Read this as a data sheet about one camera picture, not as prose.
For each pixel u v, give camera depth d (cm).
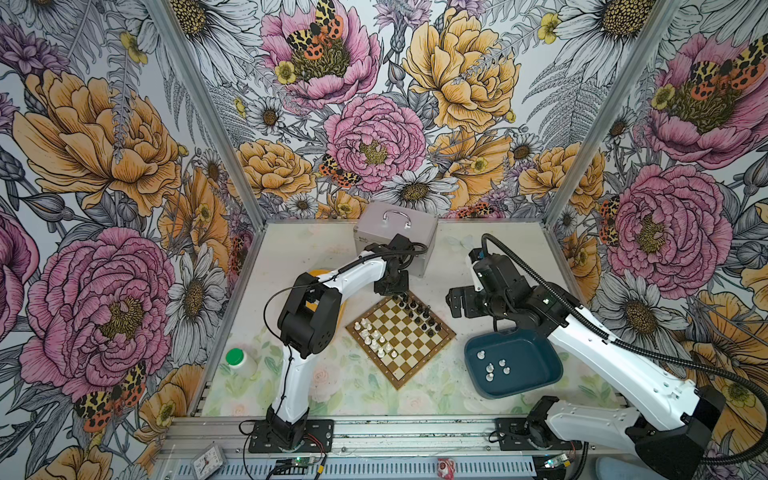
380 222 100
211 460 70
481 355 86
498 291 55
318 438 73
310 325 54
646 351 42
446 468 66
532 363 85
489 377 83
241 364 78
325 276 57
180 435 75
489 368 83
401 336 90
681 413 39
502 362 85
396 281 83
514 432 74
